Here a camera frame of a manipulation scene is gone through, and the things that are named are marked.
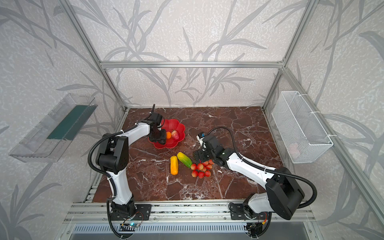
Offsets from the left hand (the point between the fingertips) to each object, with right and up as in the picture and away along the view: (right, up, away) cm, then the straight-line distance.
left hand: (164, 133), depth 100 cm
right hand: (+24, -7, -15) cm, 29 cm away
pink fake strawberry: (+7, -1, -1) cm, 7 cm away
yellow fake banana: (+9, -18, -14) cm, 24 cm away
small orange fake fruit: (+3, -1, -1) cm, 3 cm away
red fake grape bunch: (+25, -20, -15) cm, 36 cm away
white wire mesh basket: (+68, +1, -39) cm, 78 cm away
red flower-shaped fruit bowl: (+3, +5, +8) cm, 10 cm away
